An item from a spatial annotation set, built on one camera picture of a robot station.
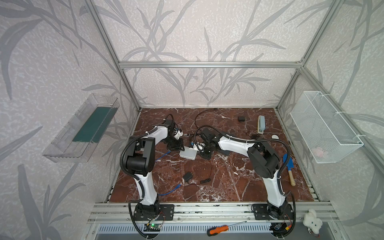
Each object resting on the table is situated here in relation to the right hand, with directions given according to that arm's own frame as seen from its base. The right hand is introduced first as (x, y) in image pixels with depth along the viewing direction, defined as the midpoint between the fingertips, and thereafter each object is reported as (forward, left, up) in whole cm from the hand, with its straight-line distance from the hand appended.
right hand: (200, 148), depth 95 cm
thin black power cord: (-20, -4, -1) cm, 20 cm away
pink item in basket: (-12, -59, +19) cm, 63 cm away
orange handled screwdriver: (-43, -7, +2) cm, 43 cm away
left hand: (+2, +10, +2) cm, 10 cm away
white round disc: (+11, -53, -3) cm, 54 cm away
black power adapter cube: (-17, +7, 0) cm, 19 cm away
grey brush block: (+18, -43, +2) cm, 47 cm away
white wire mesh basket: (-12, -54, +33) cm, 64 cm away
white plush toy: (-39, -52, +2) cm, 65 cm away
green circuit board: (-41, +23, -3) cm, 47 cm away
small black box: (+26, -31, -1) cm, 40 cm away
